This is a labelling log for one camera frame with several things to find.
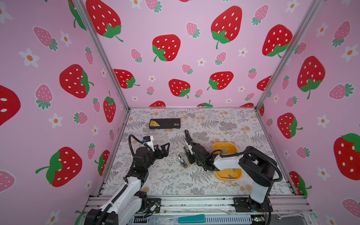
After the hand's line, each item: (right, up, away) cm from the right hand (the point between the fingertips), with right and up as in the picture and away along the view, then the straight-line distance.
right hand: (186, 152), depth 91 cm
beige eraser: (-1, -7, -3) cm, 8 cm away
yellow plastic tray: (+25, -12, -8) cm, 29 cm away
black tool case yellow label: (-24, +18, +16) cm, 34 cm away
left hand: (-13, +7, -9) cm, 17 cm away
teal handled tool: (+6, -29, -21) cm, 37 cm away
